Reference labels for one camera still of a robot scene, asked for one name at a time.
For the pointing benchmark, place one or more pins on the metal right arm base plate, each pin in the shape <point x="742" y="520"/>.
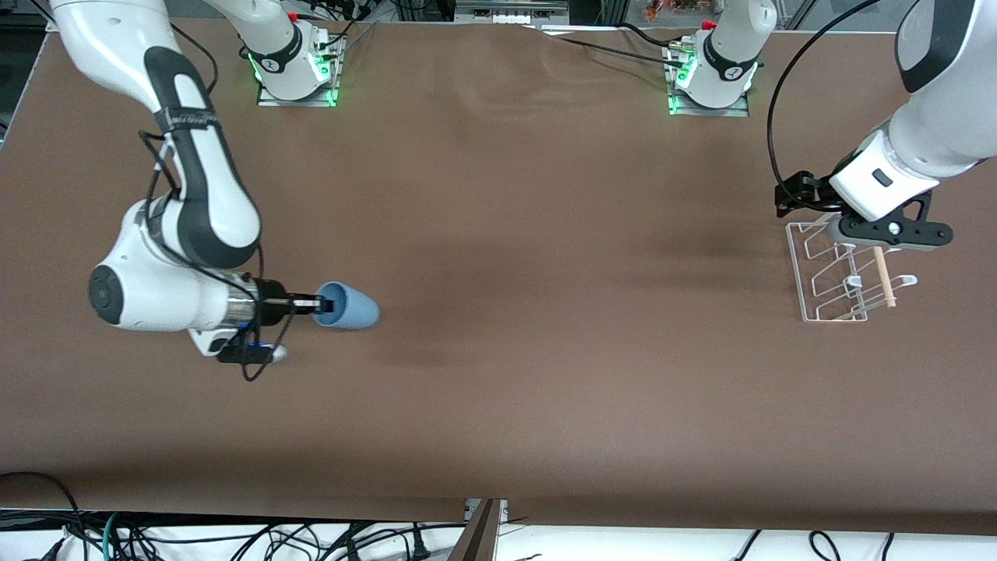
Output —
<point x="311" y="102"/>

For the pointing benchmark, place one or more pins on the brown table cover sheet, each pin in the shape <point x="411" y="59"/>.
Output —
<point x="498" y="327"/>

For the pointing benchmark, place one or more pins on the clear acrylic cup rack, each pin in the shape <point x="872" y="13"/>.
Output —
<point x="826" y="316"/>

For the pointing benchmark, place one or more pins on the grey box with ports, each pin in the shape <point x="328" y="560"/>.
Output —
<point x="510" y="8"/>

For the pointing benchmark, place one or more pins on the brown wooden beam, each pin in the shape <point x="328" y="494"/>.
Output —
<point x="477" y="541"/>

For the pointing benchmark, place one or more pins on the small metal bracket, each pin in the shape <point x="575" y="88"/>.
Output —
<point x="503" y="510"/>

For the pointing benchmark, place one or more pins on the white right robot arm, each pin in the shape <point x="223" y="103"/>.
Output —
<point x="195" y="195"/>

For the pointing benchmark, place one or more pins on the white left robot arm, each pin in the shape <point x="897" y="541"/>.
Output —
<point x="935" y="132"/>

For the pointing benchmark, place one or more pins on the wooden dowel peg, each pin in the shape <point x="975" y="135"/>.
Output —
<point x="884" y="280"/>

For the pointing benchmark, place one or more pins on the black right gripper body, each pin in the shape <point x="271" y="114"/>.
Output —
<point x="272" y="302"/>

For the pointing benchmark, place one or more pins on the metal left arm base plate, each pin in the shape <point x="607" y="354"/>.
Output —
<point x="736" y="113"/>

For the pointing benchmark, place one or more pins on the orange red clutter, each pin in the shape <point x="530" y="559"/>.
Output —
<point x="670" y="8"/>

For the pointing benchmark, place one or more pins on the blue plastic cup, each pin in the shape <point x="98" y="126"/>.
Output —
<point x="354" y="308"/>

